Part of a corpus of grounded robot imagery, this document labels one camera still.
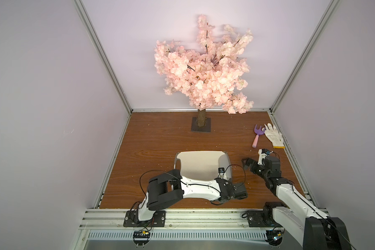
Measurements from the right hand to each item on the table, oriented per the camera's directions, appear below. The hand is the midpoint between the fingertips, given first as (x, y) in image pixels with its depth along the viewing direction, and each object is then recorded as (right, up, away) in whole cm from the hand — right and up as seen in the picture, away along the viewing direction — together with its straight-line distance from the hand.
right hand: (251, 158), depth 87 cm
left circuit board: (-58, -34, -16) cm, 69 cm away
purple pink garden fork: (+12, +14, +19) cm, 26 cm away
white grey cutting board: (-27, -5, +3) cm, 28 cm away
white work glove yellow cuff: (+23, +11, +16) cm, 30 cm away
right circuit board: (+4, -32, -18) cm, 37 cm away
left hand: (-14, -17, -7) cm, 23 cm away
